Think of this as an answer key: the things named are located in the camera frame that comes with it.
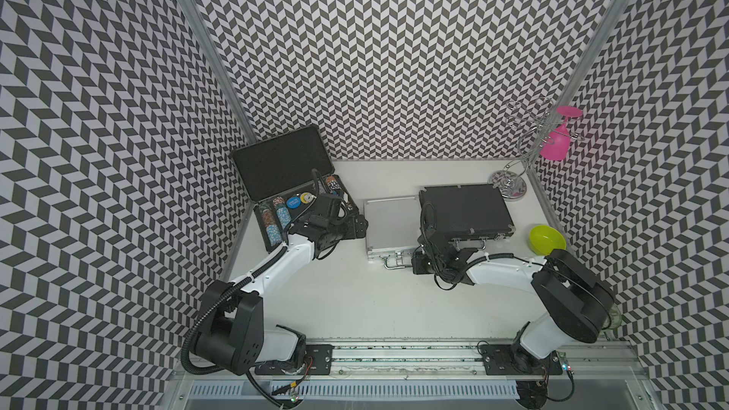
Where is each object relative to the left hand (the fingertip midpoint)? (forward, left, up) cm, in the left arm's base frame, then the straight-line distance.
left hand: (355, 226), depth 87 cm
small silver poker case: (+1, -12, -5) cm, 13 cm away
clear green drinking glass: (-23, -77, -13) cm, 81 cm away
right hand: (-8, -18, -11) cm, 23 cm away
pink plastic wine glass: (+24, -66, +12) cm, 72 cm away
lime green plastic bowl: (+1, -64, -10) cm, 65 cm away
